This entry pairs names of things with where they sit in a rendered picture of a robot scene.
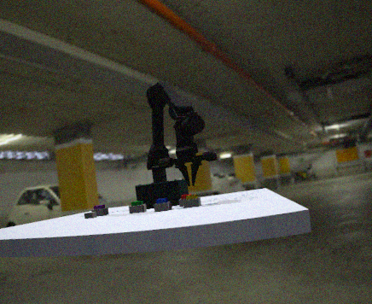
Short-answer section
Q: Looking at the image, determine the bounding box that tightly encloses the purple button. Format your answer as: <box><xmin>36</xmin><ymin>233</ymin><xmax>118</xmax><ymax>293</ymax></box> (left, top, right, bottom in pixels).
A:
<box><xmin>91</xmin><ymin>205</ymin><xmax>109</xmax><ymax>216</ymax></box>

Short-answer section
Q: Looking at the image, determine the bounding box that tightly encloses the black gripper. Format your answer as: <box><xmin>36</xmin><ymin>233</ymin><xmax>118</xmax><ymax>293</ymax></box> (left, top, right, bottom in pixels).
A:
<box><xmin>159</xmin><ymin>137</ymin><xmax>217</xmax><ymax>186</ymax></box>

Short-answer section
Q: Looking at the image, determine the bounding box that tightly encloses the red button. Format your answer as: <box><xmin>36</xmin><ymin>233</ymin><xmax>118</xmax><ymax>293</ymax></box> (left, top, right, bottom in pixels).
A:
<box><xmin>178</xmin><ymin>195</ymin><xmax>191</xmax><ymax>207</ymax></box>

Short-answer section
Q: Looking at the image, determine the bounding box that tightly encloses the yellow button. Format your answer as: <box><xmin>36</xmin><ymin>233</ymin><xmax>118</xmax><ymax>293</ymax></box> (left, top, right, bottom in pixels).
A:
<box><xmin>183</xmin><ymin>195</ymin><xmax>201</xmax><ymax>208</ymax></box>

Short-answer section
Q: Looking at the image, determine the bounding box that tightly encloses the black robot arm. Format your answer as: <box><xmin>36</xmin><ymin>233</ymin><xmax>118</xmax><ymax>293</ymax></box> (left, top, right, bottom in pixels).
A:
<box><xmin>147</xmin><ymin>81</ymin><xmax>205</xmax><ymax>184</ymax></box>

